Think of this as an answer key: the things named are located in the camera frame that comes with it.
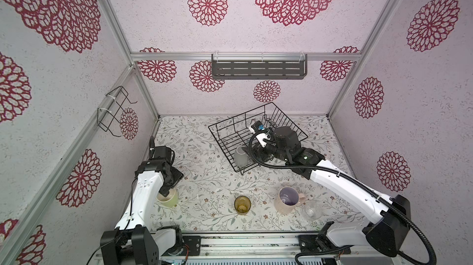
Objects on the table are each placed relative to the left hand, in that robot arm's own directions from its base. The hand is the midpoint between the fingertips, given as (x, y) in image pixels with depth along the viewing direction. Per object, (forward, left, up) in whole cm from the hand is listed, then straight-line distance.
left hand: (175, 185), depth 81 cm
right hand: (+12, -33, +20) cm, 41 cm away
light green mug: (-7, +1, 0) cm, 7 cm away
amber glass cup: (-6, -29, -8) cm, 31 cm away
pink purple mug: (-4, -51, -7) cm, 51 cm away
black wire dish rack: (+36, -25, -9) cm, 45 cm away
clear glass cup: (-8, -61, -9) cm, 62 cm away
